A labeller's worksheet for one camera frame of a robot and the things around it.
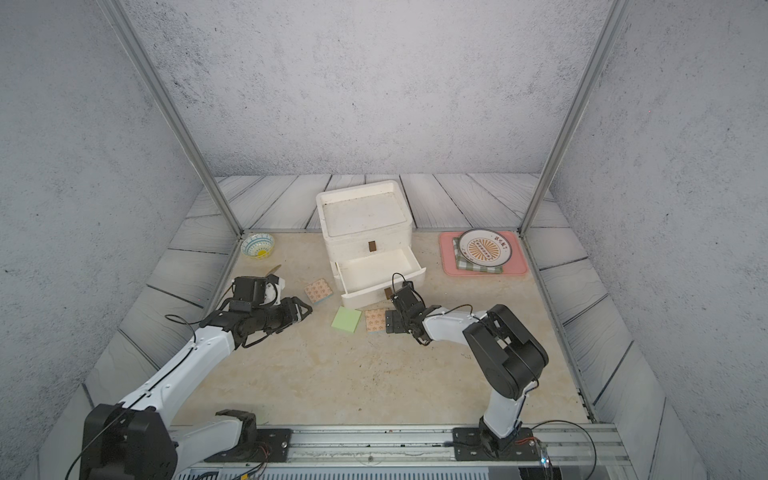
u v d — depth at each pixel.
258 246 1.15
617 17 0.71
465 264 1.08
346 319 0.96
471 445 0.72
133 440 0.40
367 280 0.90
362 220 0.92
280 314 0.74
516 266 1.08
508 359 0.47
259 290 0.67
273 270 1.11
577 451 0.73
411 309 0.74
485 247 1.14
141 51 0.76
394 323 0.87
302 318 0.75
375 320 0.95
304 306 0.80
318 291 1.02
